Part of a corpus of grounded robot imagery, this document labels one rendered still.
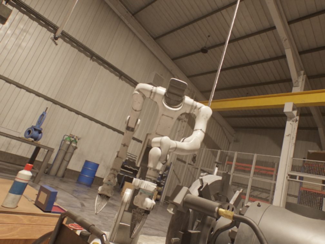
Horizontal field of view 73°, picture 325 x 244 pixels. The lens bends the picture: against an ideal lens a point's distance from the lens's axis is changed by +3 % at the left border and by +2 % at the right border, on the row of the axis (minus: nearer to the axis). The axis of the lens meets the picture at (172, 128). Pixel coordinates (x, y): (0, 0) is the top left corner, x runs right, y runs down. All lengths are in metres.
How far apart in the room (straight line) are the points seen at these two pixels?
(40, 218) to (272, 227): 1.22
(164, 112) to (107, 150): 8.99
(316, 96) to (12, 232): 9.47
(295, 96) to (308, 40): 2.19
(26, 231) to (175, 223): 0.79
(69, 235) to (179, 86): 1.05
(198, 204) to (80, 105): 8.97
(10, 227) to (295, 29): 9.94
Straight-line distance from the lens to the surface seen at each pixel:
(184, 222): 1.30
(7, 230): 1.45
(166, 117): 1.46
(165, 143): 1.03
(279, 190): 9.09
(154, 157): 1.02
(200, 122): 1.41
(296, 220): 1.31
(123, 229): 2.04
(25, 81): 9.42
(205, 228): 1.40
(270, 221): 1.28
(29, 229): 1.49
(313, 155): 13.83
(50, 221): 1.52
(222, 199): 1.56
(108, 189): 1.57
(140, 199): 1.04
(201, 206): 1.17
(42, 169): 6.15
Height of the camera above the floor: 0.80
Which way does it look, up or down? 15 degrees up
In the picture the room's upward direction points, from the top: 18 degrees clockwise
